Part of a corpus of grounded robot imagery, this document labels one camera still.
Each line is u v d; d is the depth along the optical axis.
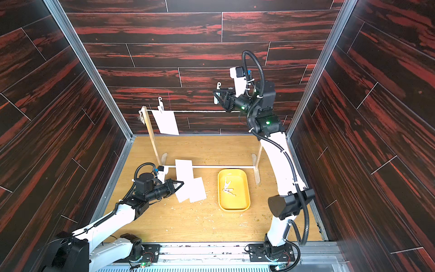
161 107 0.67
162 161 1.01
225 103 0.57
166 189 0.73
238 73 0.52
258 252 0.74
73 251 0.41
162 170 0.78
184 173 0.86
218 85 0.60
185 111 0.69
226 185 0.94
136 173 0.63
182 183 0.81
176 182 0.80
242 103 0.55
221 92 0.62
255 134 0.50
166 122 0.74
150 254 0.73
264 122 0.50
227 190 0.93
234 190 0.93
